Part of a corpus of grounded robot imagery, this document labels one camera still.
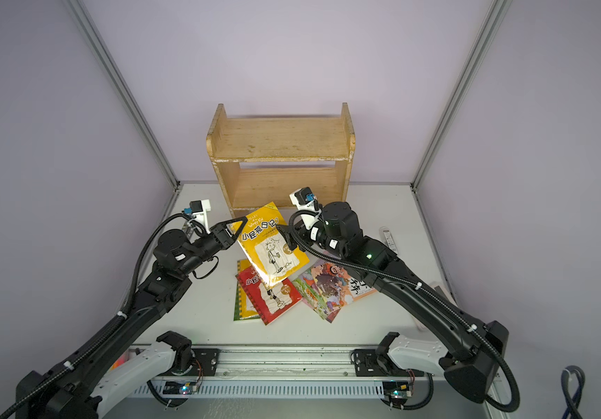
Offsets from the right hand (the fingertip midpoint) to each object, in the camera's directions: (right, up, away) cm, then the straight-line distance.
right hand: (289, 225), depth 68 cm
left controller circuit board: (-34, -47, +4) cm, 58 cm away
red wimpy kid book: (-7, -26, +15) cm, 31 cm away
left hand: (-12, +2, 0) cm, 12 cm away
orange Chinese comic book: (+18, -23, +20) cm, 35 cm away
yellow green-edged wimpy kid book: (-16, -28, +15) cm, 35 cm away
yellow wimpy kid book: (-6, -7, +2) cm, 9 cm away
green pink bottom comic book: (+7, -26, +17) cm, 32 cm away
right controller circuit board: (+30, -46, +3) cm, 55 cm away
